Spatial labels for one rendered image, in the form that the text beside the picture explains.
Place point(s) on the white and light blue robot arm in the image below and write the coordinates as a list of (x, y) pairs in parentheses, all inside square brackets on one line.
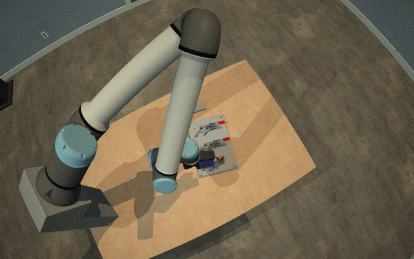
[(196, 32)]

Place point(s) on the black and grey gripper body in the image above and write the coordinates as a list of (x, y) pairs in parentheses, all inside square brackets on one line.
[(190, 166)]

